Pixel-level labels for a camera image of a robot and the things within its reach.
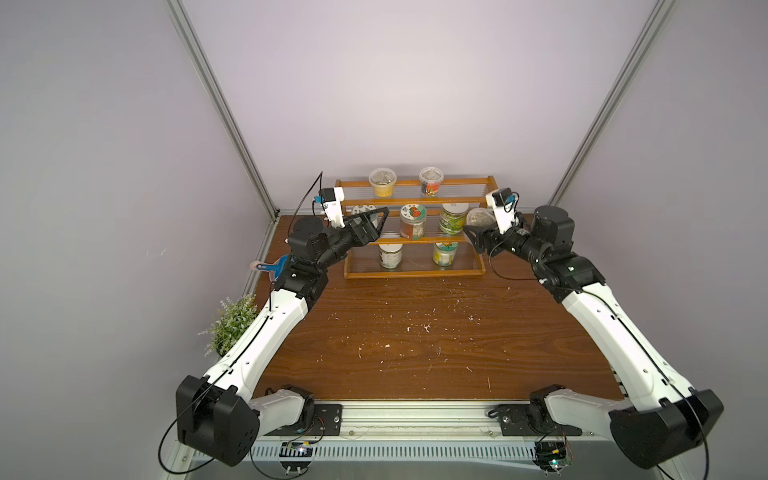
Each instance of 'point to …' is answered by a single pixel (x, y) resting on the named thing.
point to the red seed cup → (431, 178)
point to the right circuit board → (552, 456)
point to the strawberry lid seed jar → (413, 218)
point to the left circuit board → (295, 456)
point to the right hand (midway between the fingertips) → (483, 210)
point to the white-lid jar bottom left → (390, 255)
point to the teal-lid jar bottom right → (444, 253)
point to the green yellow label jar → (452, 217)
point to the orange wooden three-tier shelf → (424, 234)
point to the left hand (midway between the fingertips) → (383, 213)
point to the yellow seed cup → (383, 182)
